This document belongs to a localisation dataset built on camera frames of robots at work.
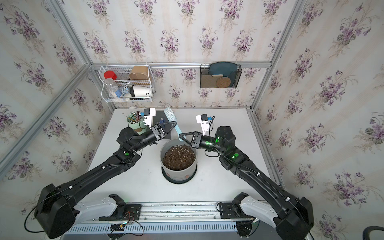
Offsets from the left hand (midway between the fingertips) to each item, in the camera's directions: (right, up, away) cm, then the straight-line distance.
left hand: (179, 128), depth 61 cm
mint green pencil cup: (-29, +2, +30) cm, 42 cm away
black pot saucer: (0, -30, +19) cm, 36 cm away
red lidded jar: (-46, +32, +31) cm, 65 cm away
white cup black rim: (-28, +22, +32) cm, 48 cm away
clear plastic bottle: (-45, +24, +29) cm, 59 cm away
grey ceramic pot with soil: (-2, -18, +21) cm, 28 cm away
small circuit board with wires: (-31, -49, +10) cm, 59 cm away
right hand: (+1, -4, 0) cm, 4 cm away
